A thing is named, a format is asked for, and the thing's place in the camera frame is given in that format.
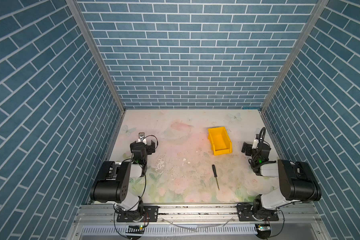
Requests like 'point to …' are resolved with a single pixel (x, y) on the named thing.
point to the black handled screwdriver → (215, 174)
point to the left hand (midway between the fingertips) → (144, 140)
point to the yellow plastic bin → (220, 141)
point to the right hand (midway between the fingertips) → (252, 141)
